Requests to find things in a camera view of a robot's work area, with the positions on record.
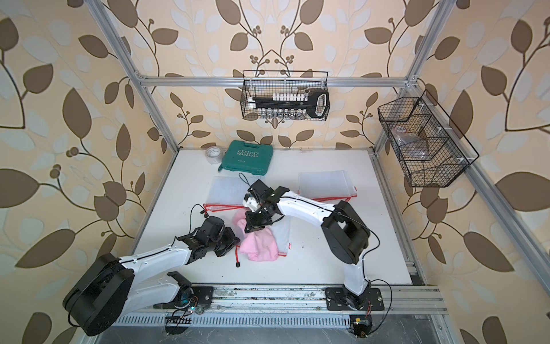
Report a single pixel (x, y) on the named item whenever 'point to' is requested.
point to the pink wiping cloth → (258, 245)
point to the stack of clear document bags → (228, 191)
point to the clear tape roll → (214, 154)
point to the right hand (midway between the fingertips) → (246, 230)
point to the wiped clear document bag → (327, 185)
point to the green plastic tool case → (239, 156)
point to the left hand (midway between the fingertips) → (240, 237)
